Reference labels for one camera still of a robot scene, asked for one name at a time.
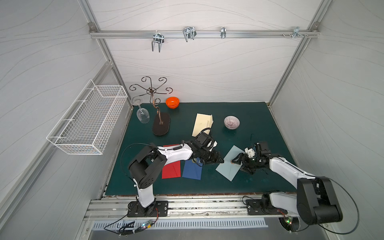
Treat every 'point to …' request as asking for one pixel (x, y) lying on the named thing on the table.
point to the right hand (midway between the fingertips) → (237, 163)
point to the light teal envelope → (227, 169)
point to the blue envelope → (192, 170)
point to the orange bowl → (172, 102)
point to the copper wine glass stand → (161, 121)
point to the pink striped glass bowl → (231, 122)
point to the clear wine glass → (142, 114)
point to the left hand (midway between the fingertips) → (221, 163)
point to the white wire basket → (84, 127)
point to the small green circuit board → (147, 225)
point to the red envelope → (172, 170)
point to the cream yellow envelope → (203, 121)
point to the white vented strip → (137, 225)
